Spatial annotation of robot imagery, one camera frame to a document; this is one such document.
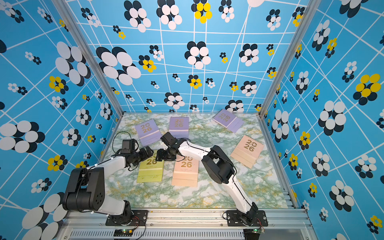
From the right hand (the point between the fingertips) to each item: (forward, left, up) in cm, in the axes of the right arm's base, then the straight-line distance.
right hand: (160, 158), depth 91 cm
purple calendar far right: (+33, -49, -3) cm, 59 cm away
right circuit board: (-37, -49, -4) cm, 62 cm away
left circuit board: (-37, +13, -6) cm, 39 cm away
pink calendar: (-7, -16, -4) cm, 18 cm away
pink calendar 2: (+7, -55, -3) cm, 56 cm away
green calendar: (-6, +5, -3) cm, 9 cm away
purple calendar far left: (+23, +14, -3) cm, 27 cm away
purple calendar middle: (+27, -9, -1) cm, 28 cm away
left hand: (+4, +8, -1) cm, 9 cm away
